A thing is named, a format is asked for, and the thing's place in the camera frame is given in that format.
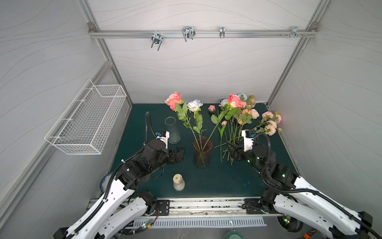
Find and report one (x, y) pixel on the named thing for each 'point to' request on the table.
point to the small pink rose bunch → (230, 130)
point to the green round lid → (234, 235)
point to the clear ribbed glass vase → (174, 136)
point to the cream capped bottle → (178, 183)
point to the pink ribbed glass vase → (202, 146)
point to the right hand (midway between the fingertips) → (234, 138)
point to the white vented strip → (202, 221)
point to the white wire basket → (84, 126)
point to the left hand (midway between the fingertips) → (180, 147)
